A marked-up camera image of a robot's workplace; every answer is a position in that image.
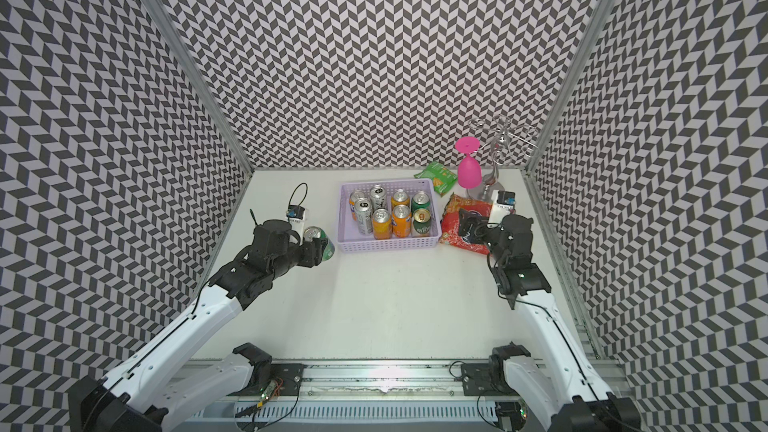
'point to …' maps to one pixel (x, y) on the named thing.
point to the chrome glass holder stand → (499, 139)
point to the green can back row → (420, 200)
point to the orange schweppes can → (401, 221)
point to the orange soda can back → (400, 197)
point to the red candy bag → (450, 233)
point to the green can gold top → (421, 221)
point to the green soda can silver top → (312, 232)
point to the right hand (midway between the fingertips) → (476, 216)
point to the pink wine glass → (469, 174)
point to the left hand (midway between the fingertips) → (314, 242)
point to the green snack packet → (443, 178)
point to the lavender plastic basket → (349, 240)
